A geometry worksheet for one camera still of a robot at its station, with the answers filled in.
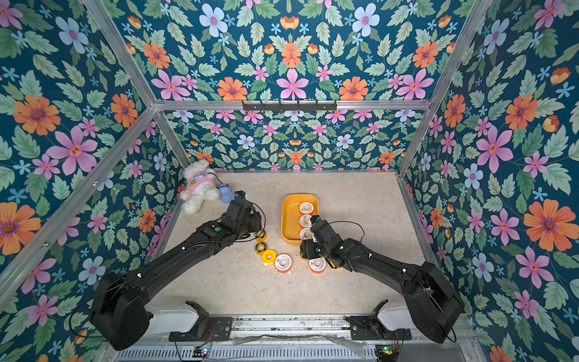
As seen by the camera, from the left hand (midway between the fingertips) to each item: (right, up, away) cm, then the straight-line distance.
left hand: (259, 216), depth 84 cm
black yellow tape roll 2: (-1, -14, +9) cm, 17 cm away
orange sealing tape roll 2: (+17, -3, +15) cm, 23 cm away
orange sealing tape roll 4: (+9, -19, +4) cm, 21 cm away
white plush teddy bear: (-31, +13, +20) cm, 39 cm away
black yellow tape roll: (-1, -10, +11) cm, 14 cm away
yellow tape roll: (+3, -17, +5) cm, 18 cm away
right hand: (+18, -11, +1) cm, 21 cm away
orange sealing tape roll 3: (+17, -9, +11) cm, 22 cm away
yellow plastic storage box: (+10, -1, +18) cm, 21 cm away
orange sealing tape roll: (+18, +2, +19) cm, 26 cm away
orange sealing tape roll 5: (+22, -19, +2) cm, 29 cm away
